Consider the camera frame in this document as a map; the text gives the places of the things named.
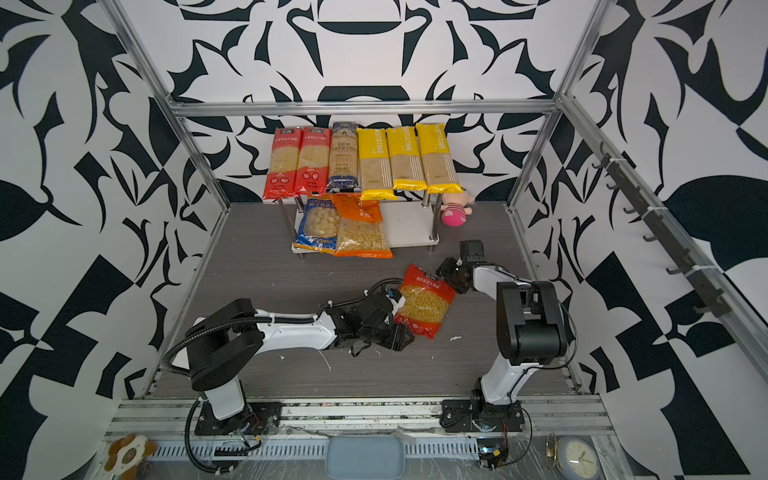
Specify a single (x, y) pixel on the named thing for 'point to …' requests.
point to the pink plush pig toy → (454, 209)
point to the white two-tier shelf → (408, 223)
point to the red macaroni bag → (427, 301)
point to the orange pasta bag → (361, 228)
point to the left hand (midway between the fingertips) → (412, 332)
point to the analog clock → (572, 458)
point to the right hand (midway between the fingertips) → (444, 269)
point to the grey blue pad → (365, 457)
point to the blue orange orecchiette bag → (318, 225)
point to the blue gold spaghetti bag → (344, 159)
